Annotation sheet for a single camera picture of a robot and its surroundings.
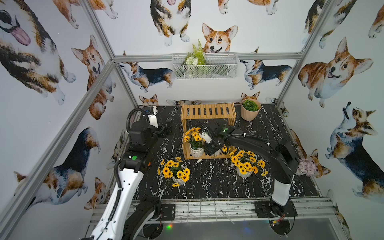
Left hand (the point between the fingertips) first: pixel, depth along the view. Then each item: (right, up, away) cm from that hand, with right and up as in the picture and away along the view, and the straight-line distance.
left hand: (164, 116), depth 70 cm
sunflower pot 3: (+14, -13, +12) cm, 23 cm away
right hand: (+20, -19, +16) cm, 32 cm away
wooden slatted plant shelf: (+19, +2, +12) cm, 22 cm away
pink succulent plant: (+72, -27, +8) cm, 77 cm away
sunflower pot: (+39, -24, +4) cm, 46 cm away
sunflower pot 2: (+4, -28, +7) cm, 29 cm away
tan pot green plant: (+51, +5, +34) cm, 61 cm away
